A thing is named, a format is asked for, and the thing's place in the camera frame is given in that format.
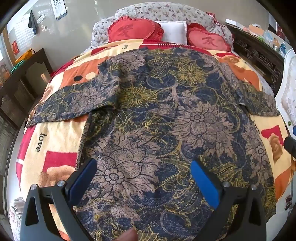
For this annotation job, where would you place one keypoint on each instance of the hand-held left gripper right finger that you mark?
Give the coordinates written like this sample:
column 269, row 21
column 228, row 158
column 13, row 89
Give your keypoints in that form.
column 205, row 183

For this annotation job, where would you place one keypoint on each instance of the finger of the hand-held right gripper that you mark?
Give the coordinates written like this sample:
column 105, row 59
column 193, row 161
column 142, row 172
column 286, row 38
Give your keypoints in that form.
column 291, row 147

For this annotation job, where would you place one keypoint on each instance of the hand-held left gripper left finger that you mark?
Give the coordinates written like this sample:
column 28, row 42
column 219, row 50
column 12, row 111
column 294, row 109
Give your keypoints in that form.
column 84, row 178

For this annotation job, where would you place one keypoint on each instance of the floral patterned shirt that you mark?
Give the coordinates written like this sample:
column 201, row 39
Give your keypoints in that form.
column 161, row 104

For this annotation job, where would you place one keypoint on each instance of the printed red orange blanket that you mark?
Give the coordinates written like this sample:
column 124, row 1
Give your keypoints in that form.
column 57, row 139

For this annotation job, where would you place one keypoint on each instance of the white chair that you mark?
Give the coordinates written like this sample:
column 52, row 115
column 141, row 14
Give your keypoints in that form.
column 289, row 92

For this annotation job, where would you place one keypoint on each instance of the floral bed sheet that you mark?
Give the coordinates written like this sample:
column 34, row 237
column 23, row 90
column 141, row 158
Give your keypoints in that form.
column 16, row 217

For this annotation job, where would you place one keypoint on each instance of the carved dark wooden sideboard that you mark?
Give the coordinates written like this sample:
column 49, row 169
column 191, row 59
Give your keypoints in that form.
column 254, row 53

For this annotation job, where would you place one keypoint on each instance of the dark wooden cabinet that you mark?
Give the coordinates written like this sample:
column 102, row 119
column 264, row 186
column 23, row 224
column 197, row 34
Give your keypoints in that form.
column 13, row 92

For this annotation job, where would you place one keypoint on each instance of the green tray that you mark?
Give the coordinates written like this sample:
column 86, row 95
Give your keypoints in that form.
column 18, row 66

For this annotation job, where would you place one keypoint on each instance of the yellow tray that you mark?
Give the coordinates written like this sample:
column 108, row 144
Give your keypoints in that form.
column 24, row 56

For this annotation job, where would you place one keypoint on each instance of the red heart pillow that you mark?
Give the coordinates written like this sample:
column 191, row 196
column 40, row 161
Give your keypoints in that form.
column 131, row 30
column 205, row 39

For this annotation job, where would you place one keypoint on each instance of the white pillow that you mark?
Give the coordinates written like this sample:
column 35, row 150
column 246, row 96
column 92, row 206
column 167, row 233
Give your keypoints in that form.
column 173, row 31

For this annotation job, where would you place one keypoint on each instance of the hanging dark cloth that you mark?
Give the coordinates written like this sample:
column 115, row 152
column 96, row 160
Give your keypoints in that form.
column 32, row 23

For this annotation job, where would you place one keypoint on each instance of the floral bolster pillow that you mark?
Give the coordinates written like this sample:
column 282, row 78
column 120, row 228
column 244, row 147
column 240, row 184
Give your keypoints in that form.
column 161, row 11

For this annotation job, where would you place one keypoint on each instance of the red wall sign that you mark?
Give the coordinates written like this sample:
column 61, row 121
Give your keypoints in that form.
column 15, row 47

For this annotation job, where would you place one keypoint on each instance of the wall calendar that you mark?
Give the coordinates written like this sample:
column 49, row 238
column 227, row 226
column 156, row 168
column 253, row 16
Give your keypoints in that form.
column 59, row 9

